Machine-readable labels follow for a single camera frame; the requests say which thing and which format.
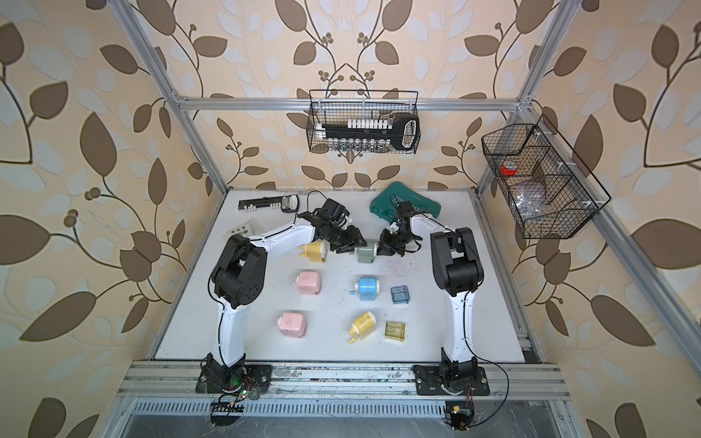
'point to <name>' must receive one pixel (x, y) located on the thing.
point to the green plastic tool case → (387, 197)
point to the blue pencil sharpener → (367, 288)
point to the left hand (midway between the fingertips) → (360, 242)
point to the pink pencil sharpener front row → (292, 324)
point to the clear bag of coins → (248, 229)
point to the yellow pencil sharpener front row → (363, 327)
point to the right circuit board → (459, 414)
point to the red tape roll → (508, 168)
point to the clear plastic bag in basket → (531, 202)
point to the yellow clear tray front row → (395, 330)
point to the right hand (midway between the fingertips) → (376, 251)
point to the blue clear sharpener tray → (400, 295)
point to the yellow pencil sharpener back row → (316, 251)
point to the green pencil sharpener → (367, 254)
